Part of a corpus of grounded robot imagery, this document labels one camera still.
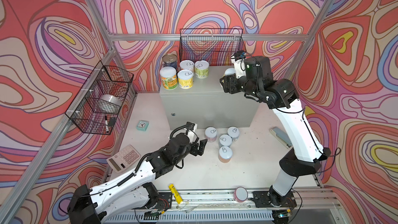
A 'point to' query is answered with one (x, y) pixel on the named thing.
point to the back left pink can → (211, 134)
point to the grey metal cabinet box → (205, 107)
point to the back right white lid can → (233, 132)
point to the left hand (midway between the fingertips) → (202, 137)
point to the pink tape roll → (240, 194)
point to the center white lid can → (225, 140)
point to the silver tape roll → (110, 103)
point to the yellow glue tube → (178, 197)
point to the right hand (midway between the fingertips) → (229, 82)
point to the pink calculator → (123, 158)
